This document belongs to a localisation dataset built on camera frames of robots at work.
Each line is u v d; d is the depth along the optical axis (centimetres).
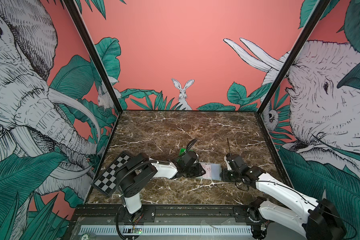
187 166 72
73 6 70
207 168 90
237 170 64
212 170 88
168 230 70
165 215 75
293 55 86
